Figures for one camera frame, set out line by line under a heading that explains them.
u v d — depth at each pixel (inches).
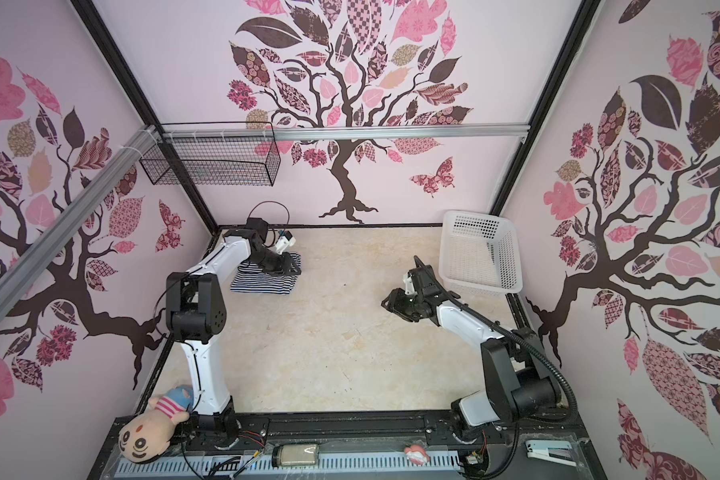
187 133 35.6
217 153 37.2
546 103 33.4
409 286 32.3
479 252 43.4
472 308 21.8
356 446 28.6
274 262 34.5
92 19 26.8
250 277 39.5
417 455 26.3
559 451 28.2
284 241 36.3
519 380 17.0
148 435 26.2
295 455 26.4
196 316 22.0
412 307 31.9
